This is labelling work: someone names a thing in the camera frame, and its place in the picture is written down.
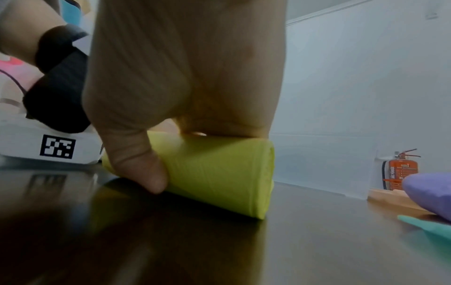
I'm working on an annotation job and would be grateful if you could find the purple bag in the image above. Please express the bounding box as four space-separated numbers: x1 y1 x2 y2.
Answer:
401 172 451 223

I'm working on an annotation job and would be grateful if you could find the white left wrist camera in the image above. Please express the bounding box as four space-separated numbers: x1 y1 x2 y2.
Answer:
0 118 105 165

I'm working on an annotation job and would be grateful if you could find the red fire extinguisher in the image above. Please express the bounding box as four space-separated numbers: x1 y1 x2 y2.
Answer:
381 148 422 192

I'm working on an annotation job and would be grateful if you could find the teal orange striped cloth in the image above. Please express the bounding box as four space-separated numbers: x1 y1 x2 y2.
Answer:
60 0 85 26

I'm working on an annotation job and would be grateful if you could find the peach plastic lid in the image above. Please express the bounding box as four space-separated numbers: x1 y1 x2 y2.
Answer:
367 188 438 218

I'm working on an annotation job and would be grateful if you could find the black left camera cable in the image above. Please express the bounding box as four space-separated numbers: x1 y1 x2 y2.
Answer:
0 69 29 95

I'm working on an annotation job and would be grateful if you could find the person's right hand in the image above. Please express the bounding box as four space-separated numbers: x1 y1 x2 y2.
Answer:
81 0 288 195

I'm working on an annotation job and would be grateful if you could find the white wall conduit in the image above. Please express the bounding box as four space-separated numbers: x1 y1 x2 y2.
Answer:
285 0 374 26

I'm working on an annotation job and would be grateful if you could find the black left wristband with markers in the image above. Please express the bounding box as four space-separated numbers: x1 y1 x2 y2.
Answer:
23 24 93 134

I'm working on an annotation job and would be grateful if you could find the yellow-green bag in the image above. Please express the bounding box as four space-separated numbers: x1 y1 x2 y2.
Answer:
101 131 276 221

